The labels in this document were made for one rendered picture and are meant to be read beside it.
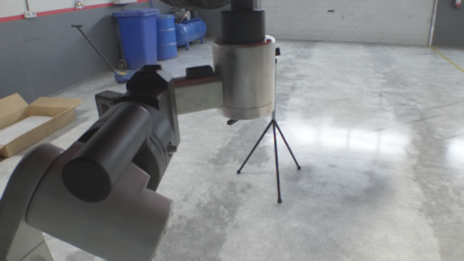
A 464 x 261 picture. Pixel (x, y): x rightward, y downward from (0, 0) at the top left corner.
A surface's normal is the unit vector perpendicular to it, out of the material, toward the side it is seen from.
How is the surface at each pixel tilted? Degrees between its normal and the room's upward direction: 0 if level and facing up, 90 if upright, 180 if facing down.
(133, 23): 93
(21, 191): 68
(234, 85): 92
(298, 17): 90
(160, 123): 53
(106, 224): 62
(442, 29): 90
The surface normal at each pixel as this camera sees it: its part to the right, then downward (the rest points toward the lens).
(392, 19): -0.29, 0.39
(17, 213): 0.13, 0.02
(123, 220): 0.26, -0.27
